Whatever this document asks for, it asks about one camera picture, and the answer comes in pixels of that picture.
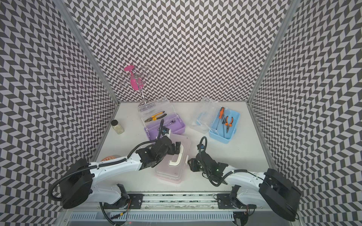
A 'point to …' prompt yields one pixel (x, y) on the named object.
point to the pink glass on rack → (136, 83)
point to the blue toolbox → (221, 122)
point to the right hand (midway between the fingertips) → (190, 164)
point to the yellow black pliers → (154, 117)
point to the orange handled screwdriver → (220, 115)
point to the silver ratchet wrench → (173, 121)
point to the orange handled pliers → (226, 124)
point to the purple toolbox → (152, 112)
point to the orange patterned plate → (108, 158)
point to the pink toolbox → (173, 168)
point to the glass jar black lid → (117, 126)
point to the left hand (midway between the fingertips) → (174, 144)
